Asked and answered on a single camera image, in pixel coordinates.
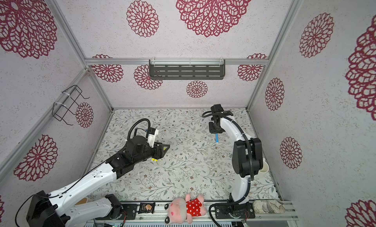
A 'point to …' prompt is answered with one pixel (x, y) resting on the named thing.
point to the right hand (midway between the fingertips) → (216, 127)
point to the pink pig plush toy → (179, 210)
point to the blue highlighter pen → (217, 138)
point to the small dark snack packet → (146, 208)
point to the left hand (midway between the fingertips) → (166, 146)
